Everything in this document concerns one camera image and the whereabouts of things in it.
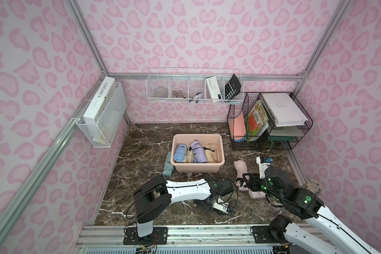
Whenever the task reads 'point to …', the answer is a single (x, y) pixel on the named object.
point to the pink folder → (239, 129)
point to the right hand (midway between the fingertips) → (245, 175)
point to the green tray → (271, 138)
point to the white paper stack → (283, 110)
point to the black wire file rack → (270, 120)
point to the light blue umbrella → (180, 153)
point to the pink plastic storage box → (216, 139)
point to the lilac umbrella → (199, 155)
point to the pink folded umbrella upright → (241, 168)
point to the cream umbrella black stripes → (189, 155)
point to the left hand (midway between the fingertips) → (210, 199)
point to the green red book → (256, 118)
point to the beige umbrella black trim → (209, 153)
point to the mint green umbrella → (169, 166)
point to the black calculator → (232, 88)
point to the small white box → (213, 88)
